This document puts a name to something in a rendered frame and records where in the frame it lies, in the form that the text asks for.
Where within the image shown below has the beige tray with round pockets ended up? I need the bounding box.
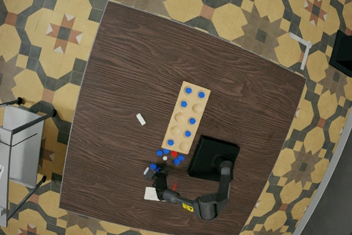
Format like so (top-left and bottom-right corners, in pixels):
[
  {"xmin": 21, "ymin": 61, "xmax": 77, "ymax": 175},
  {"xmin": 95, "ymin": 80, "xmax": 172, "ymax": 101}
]
[{"xmin": 162, "ymin": 81, "xmax": 211, "ymax": 154}]

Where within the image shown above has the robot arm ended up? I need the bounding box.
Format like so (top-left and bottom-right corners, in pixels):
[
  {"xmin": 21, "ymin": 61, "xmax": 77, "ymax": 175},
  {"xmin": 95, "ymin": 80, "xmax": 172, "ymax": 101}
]
[{"xmin": 144, "ymin": 154, "xmax": 234, "ymax": 221}]

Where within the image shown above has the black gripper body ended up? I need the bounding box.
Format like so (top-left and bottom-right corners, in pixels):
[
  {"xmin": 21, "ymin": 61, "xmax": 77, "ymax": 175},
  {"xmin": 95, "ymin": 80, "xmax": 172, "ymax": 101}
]
[{"xmin": 152, "ymin": 166, "xmax": 169, "ymax": 187}]

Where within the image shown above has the white paper sheet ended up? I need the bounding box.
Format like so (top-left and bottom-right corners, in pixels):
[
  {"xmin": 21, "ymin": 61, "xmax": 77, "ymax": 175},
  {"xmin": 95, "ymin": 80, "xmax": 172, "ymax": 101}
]
[{"xmin": 144, "ymin": 187, "xmax": 159, "ymax": 201}]

